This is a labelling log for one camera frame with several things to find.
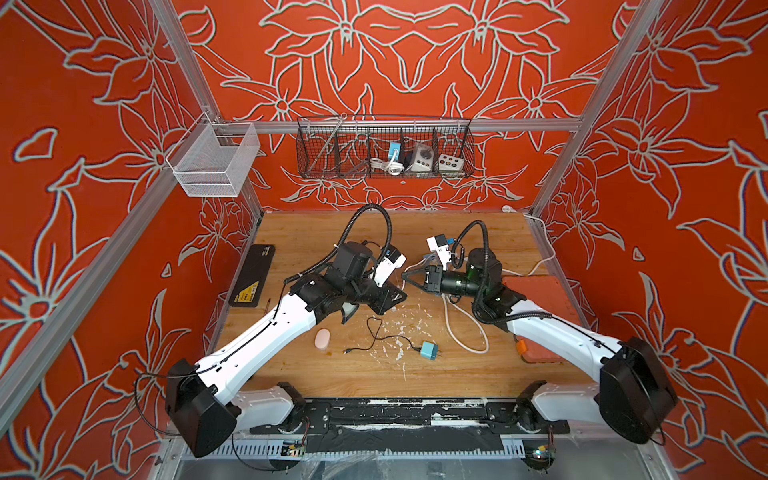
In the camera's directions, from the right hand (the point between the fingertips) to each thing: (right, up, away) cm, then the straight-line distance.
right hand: (398, 281), depth 69 cm
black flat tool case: (-49, -3, +32) cm, 59 cm away
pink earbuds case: (-21, -19, +17) cm, 33 cm away
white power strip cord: (+15, -6, -7) cm, 17 cm away
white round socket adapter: (+9, +35, +22) cm, 42 cm away
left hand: (+1, -3, +2) cm, 4 cm away
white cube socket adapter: (+17, +35, +26) cm, 47 cm away
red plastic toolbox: (+48, -8, +22) cm, 53 cm away
